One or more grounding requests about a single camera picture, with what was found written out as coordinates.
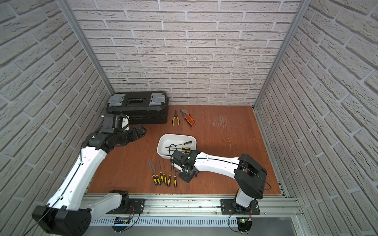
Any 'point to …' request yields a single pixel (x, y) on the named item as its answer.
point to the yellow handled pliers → (175, 115)
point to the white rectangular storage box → (168, 143)
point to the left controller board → (121, 220)
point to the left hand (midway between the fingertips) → (142, 130)
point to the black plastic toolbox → (141, 107)
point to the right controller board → (244, 223)
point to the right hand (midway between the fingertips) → (189, 175)
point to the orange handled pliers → (185, 114)
